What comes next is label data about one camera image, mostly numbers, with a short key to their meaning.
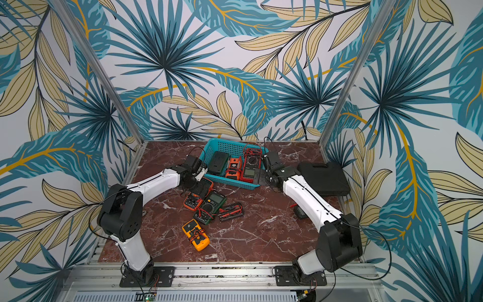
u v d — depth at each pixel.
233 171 1.00
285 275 0.73
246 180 0.94
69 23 0.70
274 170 0.63
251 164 0.98
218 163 1.04
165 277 0.74
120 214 0.48
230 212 0.87
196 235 0.80
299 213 0.87
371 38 0.76
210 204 0.90
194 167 0.76
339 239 0.42
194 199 0.90
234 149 1.08
